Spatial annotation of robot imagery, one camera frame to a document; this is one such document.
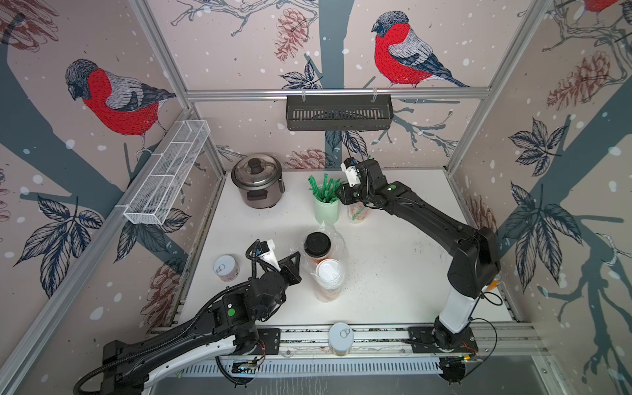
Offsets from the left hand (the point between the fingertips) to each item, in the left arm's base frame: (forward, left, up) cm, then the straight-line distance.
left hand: (306, 252), depth 71 cm
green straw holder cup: (+23, -6, -3) cm, 24 cm away
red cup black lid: (+4, -3, -3) cm, 6 cm away
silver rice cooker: (+35, +22, -5) cm, 42 cm away
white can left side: (+2, +29, -16) cm, 33 cm away
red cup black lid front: (+23, -18, -13) cm, 32 cm away
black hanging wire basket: (+61, -10, +8) cm, 62 cm away
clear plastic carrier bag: (+22, -19, -13) cm, 32 cm away
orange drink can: (-10, -50, +1) cm, 51 cm away
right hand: (+24, -11, +1) cm, 27 cm away
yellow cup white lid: (-7, -7, -2) cm, 10 cm away
